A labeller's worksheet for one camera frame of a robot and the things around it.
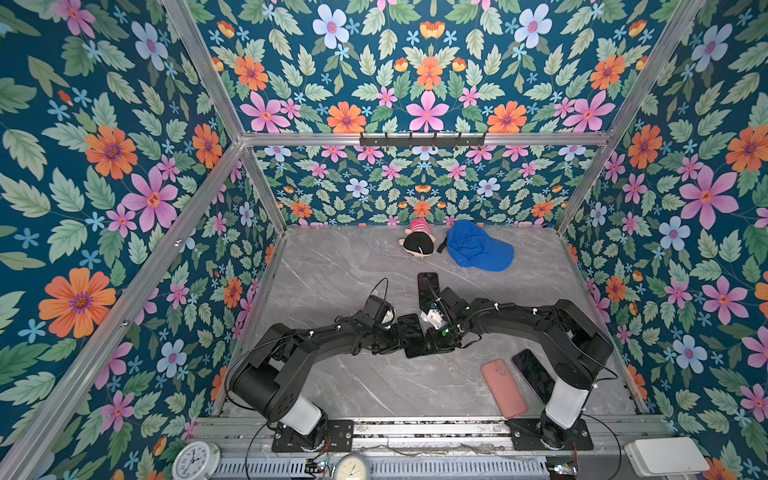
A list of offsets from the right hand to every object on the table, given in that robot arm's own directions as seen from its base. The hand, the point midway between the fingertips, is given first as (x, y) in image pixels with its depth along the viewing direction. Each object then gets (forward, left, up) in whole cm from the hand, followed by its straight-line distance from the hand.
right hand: (423, 350), depth 87 cm
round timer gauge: (-28, +18, +3) cm, 33 cm away
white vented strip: (-28, +8, -2) cm, 29 cm away
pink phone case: (-12, -22, -1) cm, 25 cm away
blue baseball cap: (+40, -20, +2) cm, 45 cm away
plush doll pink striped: (+38, +1, +7) cm, 39 cm away
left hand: (+2, +3, +3) cm, 5 cm away
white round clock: (-27, +53, +3) cm, 60 cm away
